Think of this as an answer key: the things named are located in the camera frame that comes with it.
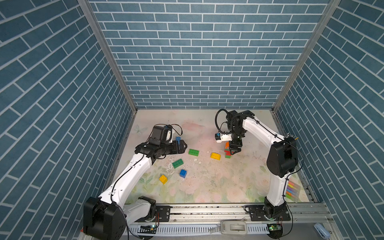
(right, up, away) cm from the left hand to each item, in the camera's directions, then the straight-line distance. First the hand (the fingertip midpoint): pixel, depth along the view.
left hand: (183, 146), depth 79 cm
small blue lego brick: (-1, -16, +5) cm, 17 cm away
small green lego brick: (+27, -9, +14) cm, 31 cm away
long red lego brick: (+25, -4, +3) cm, 25 cm away
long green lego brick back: (+5, -6, +15) cm, 17 cm away
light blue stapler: (+66, -37, -11) cm, 76 cm away
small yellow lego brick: (-12, -19, +3) cm, 22 cm away
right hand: (+29, -1, +10) cm, 31 cm away
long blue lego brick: (-6, +2, +22) cm, 23 cm away
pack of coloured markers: (+60, -24, +1) cm, 65 cm away
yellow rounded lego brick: (+19, -8, +14) cm, 25 cm away
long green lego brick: (-5, -12, +11) cm, 17 cm away
